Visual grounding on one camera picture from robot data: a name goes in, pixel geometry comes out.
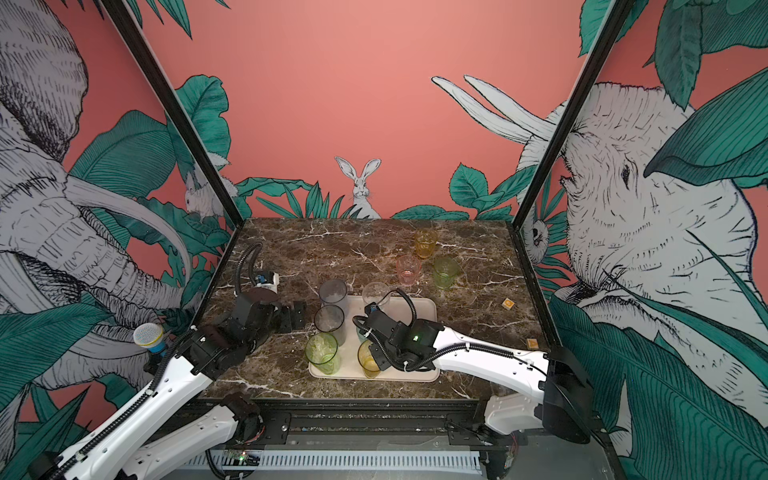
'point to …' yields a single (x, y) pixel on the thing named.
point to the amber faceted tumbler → (425, 241)
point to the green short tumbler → (446, 270)
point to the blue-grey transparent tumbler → (333, 291)
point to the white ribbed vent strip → (351, 461)
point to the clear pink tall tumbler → (376, 292)
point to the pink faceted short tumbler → (408, 269)
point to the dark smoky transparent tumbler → (330, 318)
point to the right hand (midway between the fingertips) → (376, 347)
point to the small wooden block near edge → (532, 344)
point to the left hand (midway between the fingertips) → (290, 301)
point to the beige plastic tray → (398, 308)
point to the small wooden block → (507, 303)
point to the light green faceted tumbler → (322, 350)
